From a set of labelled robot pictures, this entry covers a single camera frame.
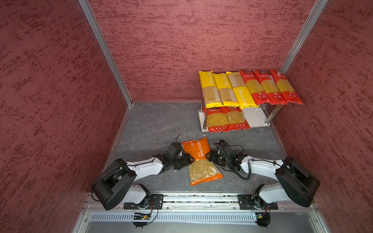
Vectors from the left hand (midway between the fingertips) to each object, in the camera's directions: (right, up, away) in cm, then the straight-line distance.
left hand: (191, 164), depth 85 cm
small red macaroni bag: (+20, +27, +12) cm, 36 cm away
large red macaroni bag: (+30, +28, +12) cm, 43 cm away
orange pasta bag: (+6, -3, -3) cm, 7 cm away
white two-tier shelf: (+48, +29, +18) cm, 59 cm away
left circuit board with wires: (-27, -22, -13) cm, 37 cm away
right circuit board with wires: (+36, -22, -15) cm, 44 cm away
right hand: (+10, +2, +2) cm, 10 cm away
